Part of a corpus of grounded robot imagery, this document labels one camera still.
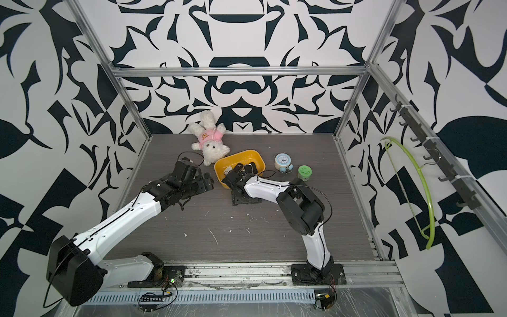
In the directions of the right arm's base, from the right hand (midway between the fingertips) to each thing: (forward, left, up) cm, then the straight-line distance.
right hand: (244, 196), depth 95 cm
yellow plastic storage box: (+19, +8, +2) cm, 20 cm away
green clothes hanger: (-24, -56, +28) cm, 67 cm away
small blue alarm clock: (+17, -19, +3) cm, 26 cm away
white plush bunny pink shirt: (+31, +19, +9) cm, 38 cm away
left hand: (0, +16, +16) cm, 23 cm away
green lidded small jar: (+11, -29, +3) cm, 32 cm away
